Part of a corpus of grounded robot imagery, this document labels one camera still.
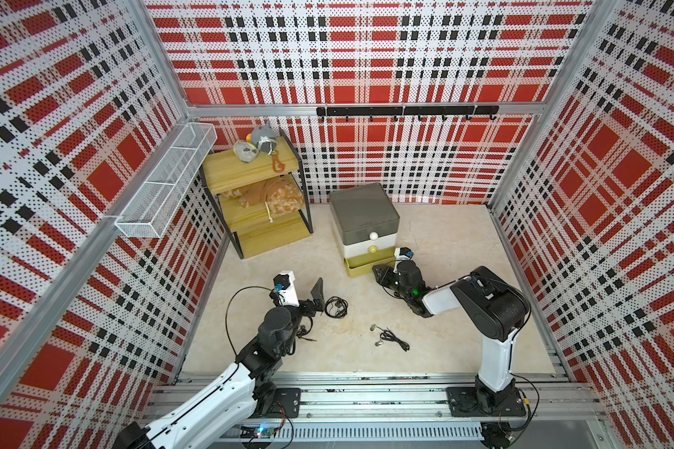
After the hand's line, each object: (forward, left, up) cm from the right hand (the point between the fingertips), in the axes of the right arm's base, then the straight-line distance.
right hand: (378, 266), depth 98 cm
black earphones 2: (-23, -2, -3) cm, 23 cm away
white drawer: (+6, -4, +6) cm, 10 cm away
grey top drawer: (+11, +7, +17) cm, 21 cm away
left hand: (-12, +21, +14) cm, 28 cm away
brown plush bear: (+13, +32, +23) cm, 42 cm away
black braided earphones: (-14, +14, -3) cm, 20 cm away
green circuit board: (-48, +31, -1) cm, 57 cm away
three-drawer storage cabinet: (0, +6, +2) cm, 6 cm away
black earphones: (-22, +25, -2) cm, 33 cm away
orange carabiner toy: (+18, +32, +30) cm, 47 cm away
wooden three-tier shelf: (+15, +40, +17) cm, 46 cm away
